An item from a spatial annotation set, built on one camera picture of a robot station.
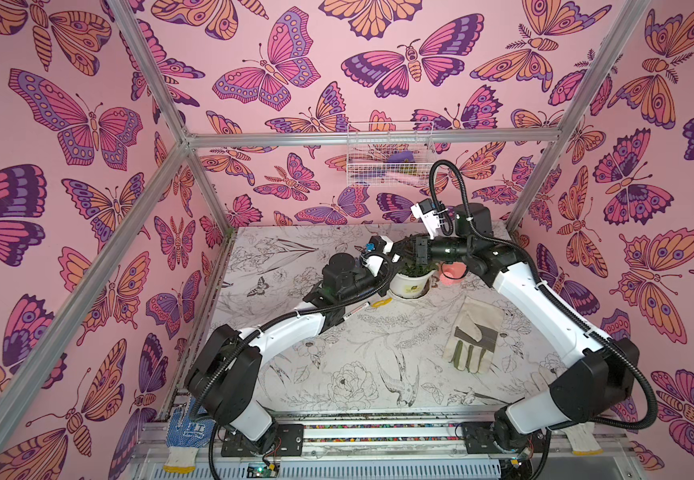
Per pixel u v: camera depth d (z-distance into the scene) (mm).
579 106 854
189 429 761
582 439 729
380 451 730
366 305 973
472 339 898
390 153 951
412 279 897
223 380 437
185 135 919
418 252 650
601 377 406
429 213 658
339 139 951
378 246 640
